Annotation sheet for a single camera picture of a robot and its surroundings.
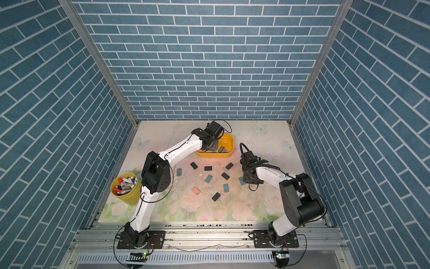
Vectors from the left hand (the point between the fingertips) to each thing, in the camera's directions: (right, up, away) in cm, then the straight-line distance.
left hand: (215, 146), depth 97 cm
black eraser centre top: (-4, -13, 0) cm, 14 cm away
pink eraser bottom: (-10, -23, -8) cm, 27 cm away
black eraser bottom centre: (+1, -26, -10) cm, 28 cm away
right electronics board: (+31, -49, -23) cm, 62 cm away
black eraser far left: (-13, -12, +2) cm, 18 cm away
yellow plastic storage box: (+6, 0, +11) cm, 12 cm away
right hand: (+21, -19, -4) cm, 28 cm away
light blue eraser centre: (-4, -18, -3) cm, 19 cm away
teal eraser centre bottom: (+6, -23, -6) cm, 24 cm away
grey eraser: (+4, -3, +7) cm, 9 cm away
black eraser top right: (+8, -12, +2) cm, 15 cm away
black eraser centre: (+6, -17, -3) cm, 18 cm away
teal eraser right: (+15, -19, -4) cm, 25 cm away
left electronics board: (-32, -47, -25) cm, 62 cm away
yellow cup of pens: (-41, -19, -19) cm, 49 cm away
